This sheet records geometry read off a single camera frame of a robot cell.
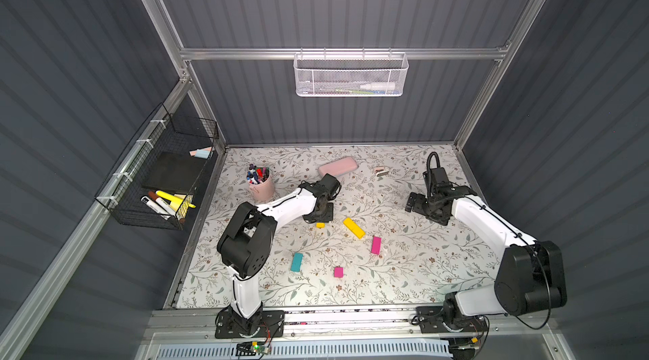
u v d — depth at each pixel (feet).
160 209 2.19
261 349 2.29
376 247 2.92
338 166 3.66
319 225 3.06
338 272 2.72
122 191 2.03
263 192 3.14
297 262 2.84
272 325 2.39
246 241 1.63
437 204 2.11
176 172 2.38
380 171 3.56
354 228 3.07
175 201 2.26
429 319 2.41
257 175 3.08
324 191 2.31
